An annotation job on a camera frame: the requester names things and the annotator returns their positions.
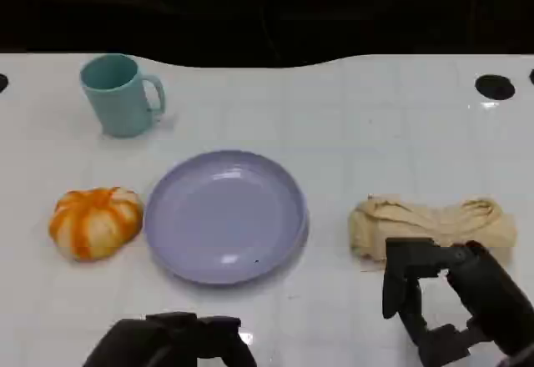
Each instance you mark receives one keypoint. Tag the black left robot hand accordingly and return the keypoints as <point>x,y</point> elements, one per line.
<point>167,342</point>

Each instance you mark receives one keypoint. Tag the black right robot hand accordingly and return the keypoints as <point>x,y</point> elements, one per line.
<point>484,283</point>

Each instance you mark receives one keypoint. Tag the beige towel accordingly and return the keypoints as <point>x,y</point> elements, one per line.
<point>421,221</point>

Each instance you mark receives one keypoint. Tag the lilac plate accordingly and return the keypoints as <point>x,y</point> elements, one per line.
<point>225,217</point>

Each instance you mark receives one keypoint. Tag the orange and white bread roll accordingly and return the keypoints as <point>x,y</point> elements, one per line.
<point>94,223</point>

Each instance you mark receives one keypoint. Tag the pale green mug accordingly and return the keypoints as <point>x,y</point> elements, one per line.
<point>119,100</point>

